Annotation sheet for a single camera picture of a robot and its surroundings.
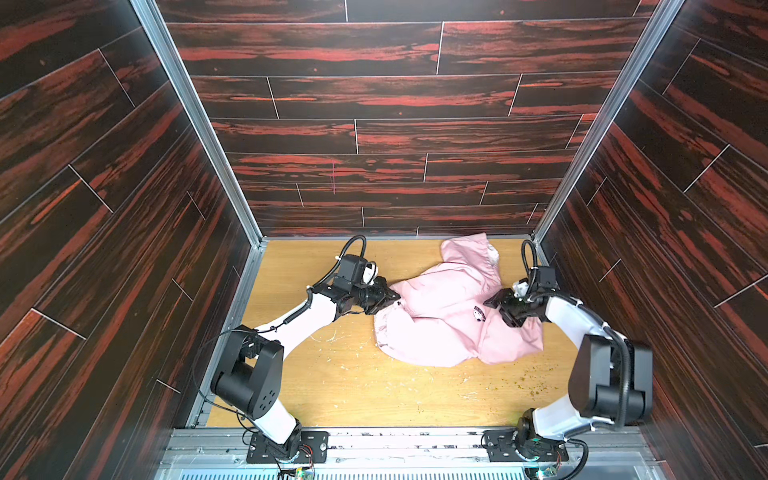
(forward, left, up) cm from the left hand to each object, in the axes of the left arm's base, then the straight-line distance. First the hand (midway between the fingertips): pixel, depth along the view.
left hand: (403, 296), depth 83 cm
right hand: (+3, -29, -9) cm, 31 cm away
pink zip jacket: (0, -13, -13) cm, 18 cm away
